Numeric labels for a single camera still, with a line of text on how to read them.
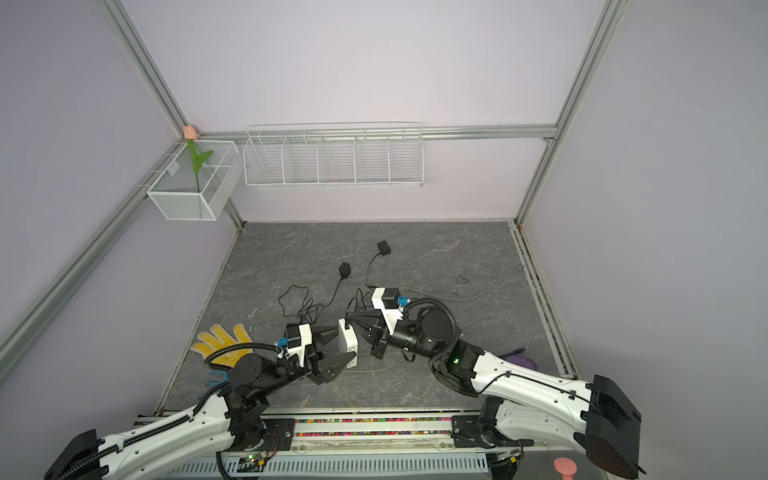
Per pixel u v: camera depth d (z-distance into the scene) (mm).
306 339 565
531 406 471
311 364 604
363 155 1010
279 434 736
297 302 990
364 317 580
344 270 1021
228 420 558
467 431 738
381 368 846
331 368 599
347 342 605
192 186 891
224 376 825
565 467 606
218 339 894
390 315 545
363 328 616
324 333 667
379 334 569
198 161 915
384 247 1115
